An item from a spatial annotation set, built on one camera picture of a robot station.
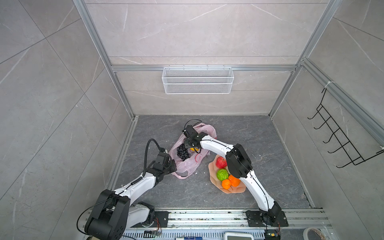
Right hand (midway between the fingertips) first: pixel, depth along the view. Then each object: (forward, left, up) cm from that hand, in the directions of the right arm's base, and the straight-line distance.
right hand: (187, 141), depth 103 cm
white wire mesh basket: (+31, -8, +29) cm, 43 cm away
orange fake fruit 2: (-31, -26, +5) cm, 41 cm away
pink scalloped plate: (-31, -17, +3) cm, 35 cm away
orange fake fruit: (-32, -21, +5) cm, 39 cm away
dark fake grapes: (-10, +3, +3) cm, 11 cm away
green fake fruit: (-27, -20, +6) cm, 34 cm away
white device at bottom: (-54, -24, +3) cm, 60 cm away
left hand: (-17, +8, +4) cm, 19 cm away
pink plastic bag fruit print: (+5, -14, +7) cm, 16 cm away
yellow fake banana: (-11, -4, +7) cm, 14 cm away
